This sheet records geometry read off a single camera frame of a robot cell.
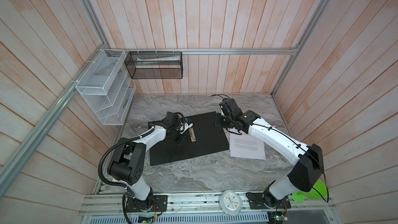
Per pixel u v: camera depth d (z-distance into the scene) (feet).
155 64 2.96
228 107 2.00
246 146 3.05
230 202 2.35
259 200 2.40
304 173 1.36
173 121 2.50
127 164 1.51
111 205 2.46
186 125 2.70
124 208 2.26
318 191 2.14
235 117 1.98
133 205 2.32
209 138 3.13
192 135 3.21
